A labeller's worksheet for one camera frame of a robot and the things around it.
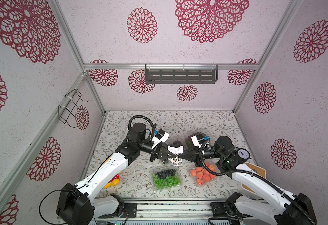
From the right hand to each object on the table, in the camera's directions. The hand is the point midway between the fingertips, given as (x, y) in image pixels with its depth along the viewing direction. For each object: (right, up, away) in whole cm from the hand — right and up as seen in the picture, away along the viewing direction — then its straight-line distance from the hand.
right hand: (178, 156), depth 61 cm
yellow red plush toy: (-34, -18, +17) cm, 42 cm away
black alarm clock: (+45, -6, +32) cm, 56 cm away
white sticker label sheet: (-2, +3, -3) cm, 4 cm away
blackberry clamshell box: (-1, -2, +1) cm, 3 cm away
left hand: (-2, 0, +1) cm, 2 cm away
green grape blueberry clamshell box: (-5, -17, +20) cm, 26 cm away
